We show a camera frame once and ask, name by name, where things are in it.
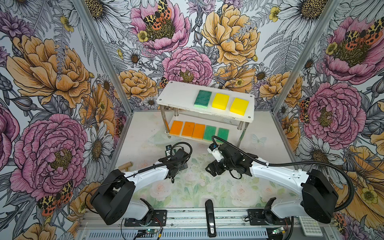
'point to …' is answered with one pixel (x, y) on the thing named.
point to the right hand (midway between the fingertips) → (213, 170)
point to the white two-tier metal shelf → (204, 114)
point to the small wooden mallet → (125, 166)
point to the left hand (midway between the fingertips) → (174, 167)
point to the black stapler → (210, 218)
